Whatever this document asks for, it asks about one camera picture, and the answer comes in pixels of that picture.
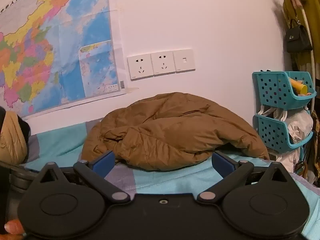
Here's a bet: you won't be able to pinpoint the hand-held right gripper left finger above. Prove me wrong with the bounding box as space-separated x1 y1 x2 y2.
31 151 130 204

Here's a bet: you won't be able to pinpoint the person's left hand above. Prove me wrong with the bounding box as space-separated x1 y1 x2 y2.
4 219 27 239

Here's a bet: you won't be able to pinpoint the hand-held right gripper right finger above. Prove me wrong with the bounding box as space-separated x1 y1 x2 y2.
197 151 297 203

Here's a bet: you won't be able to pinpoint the olive green hanging coat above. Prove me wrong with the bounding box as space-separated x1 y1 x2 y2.
282 0 320 80

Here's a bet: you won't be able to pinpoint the black handbag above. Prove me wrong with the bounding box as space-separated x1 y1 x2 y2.
285 19 313 54

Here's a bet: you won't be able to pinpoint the white plastic bag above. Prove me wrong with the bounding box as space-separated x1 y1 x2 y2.
275 107 314 173

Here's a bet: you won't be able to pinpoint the white curved tube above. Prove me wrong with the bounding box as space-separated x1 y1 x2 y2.
298 5 316 110

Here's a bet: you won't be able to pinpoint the beige puffer jacket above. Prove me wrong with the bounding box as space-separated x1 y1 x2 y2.
0 110 31 166

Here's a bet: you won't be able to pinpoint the colourful wall map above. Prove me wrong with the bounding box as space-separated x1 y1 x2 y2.
0 0 139 120

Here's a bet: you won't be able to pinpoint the brown puffer jacket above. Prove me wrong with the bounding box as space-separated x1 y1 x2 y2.
81 92 270 172

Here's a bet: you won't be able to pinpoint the white wall socket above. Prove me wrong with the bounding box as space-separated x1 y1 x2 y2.
150 51 176 77
127 54 154 81

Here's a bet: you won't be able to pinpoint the yellow cup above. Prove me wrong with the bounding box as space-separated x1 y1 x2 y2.
289 78 308 96

